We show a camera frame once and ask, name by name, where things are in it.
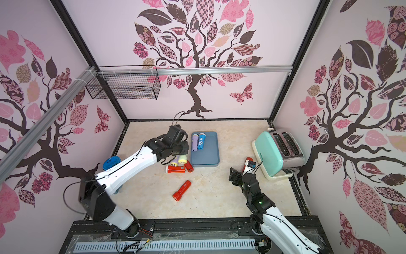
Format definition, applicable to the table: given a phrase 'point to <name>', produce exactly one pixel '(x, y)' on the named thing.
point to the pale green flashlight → (182, 159)
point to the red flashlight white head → (169, 169)
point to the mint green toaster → (277, 151)
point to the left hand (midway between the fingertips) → (185, 150)
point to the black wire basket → (125, 82)
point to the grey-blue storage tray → (209, 156)
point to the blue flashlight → (201, 140)
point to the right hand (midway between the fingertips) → (236, 169)
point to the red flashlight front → (177, 196)
